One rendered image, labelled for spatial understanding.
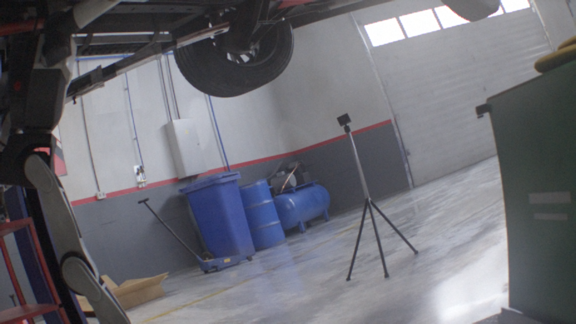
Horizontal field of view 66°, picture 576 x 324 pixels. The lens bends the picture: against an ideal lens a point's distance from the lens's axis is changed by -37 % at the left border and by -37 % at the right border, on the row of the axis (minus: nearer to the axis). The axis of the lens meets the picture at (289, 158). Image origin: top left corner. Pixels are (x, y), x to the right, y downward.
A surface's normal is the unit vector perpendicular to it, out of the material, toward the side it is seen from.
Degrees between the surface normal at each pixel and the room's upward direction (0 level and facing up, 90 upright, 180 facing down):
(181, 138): 90
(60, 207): 115
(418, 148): 90
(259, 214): 90
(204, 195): 93
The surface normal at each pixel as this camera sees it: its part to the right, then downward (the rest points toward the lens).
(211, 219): -0.40, 0.14
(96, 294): 0.24, -0.11
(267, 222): 0.50, -0.19
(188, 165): 0.85, -0.28
